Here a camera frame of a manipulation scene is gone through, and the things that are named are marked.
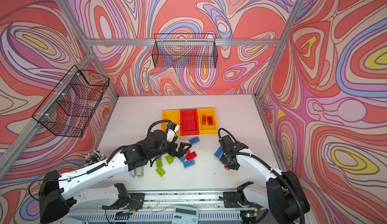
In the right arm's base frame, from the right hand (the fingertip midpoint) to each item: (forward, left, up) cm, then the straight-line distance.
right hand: (228, 165), depth 85 cm
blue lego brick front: (+2, +23, +1) cm, 23 cm away
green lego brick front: (-2, +38, +2) cm, 39 cm away
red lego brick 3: (+6, +22, 0) cm, 23 cm away
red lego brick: (+32, +12, +1) cm, 34 cm away
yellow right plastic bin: (+22, +11, +4) cm, 25 cm away
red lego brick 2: (+30, +8, +3) cm, 31 cm away
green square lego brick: (+4, +34, +2) cm, 34 cm away
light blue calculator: (-23, +24, +3) cm, 33 cm away
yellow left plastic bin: (+33, +33, +6) cm, 47 cm away
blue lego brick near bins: (+16, +19, +2) cm, 25 cm away
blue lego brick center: (+4, +26, +1) cm, 27 cm away
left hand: (+6, +24, +20) cm, 31 cm away
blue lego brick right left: (+8, +4, +1) cm, 9 cm away
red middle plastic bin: (+31, +22, +1) cm, 38 cm away
